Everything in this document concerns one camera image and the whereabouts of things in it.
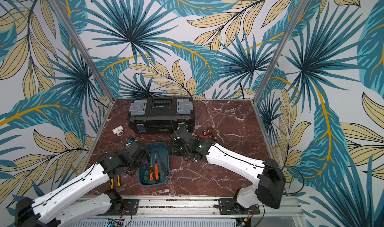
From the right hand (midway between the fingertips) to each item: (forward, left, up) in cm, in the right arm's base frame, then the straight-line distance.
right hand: (171, 148), depth 75 cm
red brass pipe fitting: (+18, -21, -14) cm, 31 cm away
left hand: (-3, +13, -6) cm, 15 cm away
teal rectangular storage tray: (+7, +7, -15) cm, 18 cm away
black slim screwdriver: (-7, +4, -14) cm, 16 cm away
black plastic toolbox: (+23, +8, -1) cm, 24 cm away
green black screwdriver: (-7, +14, -14) cm, 21 cm away
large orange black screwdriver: (-9, +8, -14) cm, 18 cm away
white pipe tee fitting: (+21, +37, -13) cm, 44 cm away
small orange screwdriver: (-7, +11, -14) cm, 20 cm away
